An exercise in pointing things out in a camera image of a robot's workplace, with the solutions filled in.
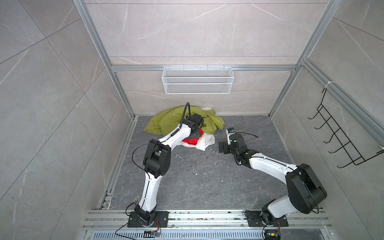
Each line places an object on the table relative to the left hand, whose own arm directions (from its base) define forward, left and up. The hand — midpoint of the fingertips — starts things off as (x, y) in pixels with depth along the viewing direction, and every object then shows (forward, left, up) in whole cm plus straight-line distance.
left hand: (192, 131), depth 98 cm
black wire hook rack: (-23, -68, +24) cm, 75 cm away
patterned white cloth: (+26, -12, -4) cm, 29 cm away
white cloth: (-3, -10, -6) cm, 12 cm away
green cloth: (+9, +20, -1) cm, 22 cm away
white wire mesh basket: (+29, -5, +21) cm, 36 cm away
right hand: (-9, -20, +2) cm, 22 cm away
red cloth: (-5, -1, -4) cm, 6 cm away
